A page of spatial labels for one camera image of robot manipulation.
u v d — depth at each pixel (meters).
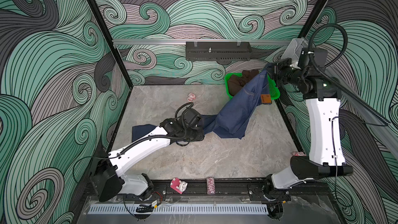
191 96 1.10
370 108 0.34
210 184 0.73
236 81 1.12
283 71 0.55
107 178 0.38
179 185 0.70
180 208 0.70
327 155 0.39
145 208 0.71
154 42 1.69
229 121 0.78
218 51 0.95
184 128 0.55
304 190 0.74
